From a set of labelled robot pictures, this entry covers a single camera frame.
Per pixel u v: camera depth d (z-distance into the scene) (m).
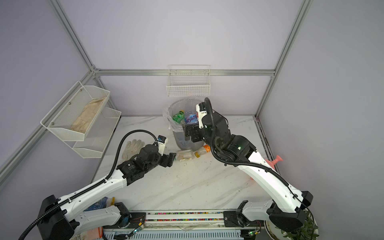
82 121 0.76
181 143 0.93
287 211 0.38
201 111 0.50
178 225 0.73
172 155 0.70
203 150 0.96
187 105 0.95
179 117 0.93
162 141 0.67
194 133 0.53
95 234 0.69
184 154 0.96
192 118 0.91
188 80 0.96
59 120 0.68
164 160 0.68
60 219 0.38
